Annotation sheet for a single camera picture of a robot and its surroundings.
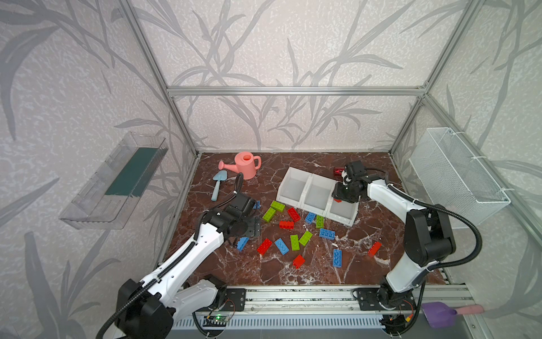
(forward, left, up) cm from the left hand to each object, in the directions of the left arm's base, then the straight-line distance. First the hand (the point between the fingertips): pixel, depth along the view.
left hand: (252, 222), depth 80 cm
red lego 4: (+13, -36, -5) cm, 38 cm away
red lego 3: (-6, -5, -11) cm, 13 cm away
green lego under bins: (+6, -28, -12) cm, 31 cm away
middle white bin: (+20, -29, -12) cm, 37 cm away
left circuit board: (-30, +11, -13) cm, 35 cm away
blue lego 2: (-5, +5, -10) cm, 12 cm away
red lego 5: (-6, -49, -10) cm, 50 cm away
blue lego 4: (-10, -33, -10) cm, 36 cm away
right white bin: (+9, -39, -8) cm, 40 cm away
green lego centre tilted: (-1, -22, -12) cm, 25 cm away
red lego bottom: (-11, -18, -12) cm, 24 cm away
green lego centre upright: (-4, -17, -11) cm, 21 cm away
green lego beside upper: (+9, -5, -11) cm, 15 cm away
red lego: (+9, -17, -11) cm, 21 cm away
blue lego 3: (0, -31, -11) cm, 33 cm away
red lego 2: (+4, -13, -11) cm, 18 cm away
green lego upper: (+13, -10, -10) cm, 19 cm away
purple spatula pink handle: (-28, -66, -10) cm, 72 cm away
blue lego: (-2, -4, +17) cm, 18 cm away
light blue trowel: (+31, +21, -12) cm, 39 cm away
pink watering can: (+31, +7, -3) cm, 32 cm away
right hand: (+18, -36, -3) cm, 40 cm away
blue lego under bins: (+8, -24, -11) cm, 27 cm away
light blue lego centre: (-5, -11, -12) cm, 18 cm away
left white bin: (+24, -16, -12) cm, 32 cm away
